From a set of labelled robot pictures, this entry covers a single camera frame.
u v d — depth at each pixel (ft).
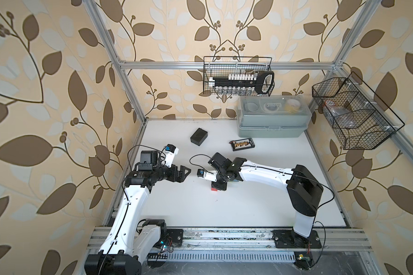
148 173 1.80
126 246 1.30
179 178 2.23
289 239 2.41
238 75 2.65
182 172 2.23
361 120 2.37
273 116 3.44
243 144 3.45
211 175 2.46
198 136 3.51
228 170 2.11
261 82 2.77
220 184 2.49
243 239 2.47
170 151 2.23
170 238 2.41
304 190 1.53
